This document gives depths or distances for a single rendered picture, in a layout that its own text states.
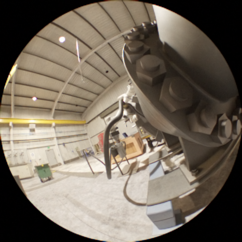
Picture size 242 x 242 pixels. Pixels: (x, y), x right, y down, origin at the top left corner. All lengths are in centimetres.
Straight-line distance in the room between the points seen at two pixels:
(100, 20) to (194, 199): 844
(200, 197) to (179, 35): 63
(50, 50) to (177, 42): 845
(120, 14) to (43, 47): 650
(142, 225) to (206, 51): 65
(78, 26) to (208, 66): 790
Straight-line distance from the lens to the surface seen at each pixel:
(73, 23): 794
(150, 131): 91
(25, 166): 556
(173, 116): 17
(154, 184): 37
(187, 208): 55
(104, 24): 809
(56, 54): 853
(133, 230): 56
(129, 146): 164
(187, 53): 19
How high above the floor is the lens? 50
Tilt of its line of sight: 12 degrees up
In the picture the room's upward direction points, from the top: 25 degrees counter-clockwise
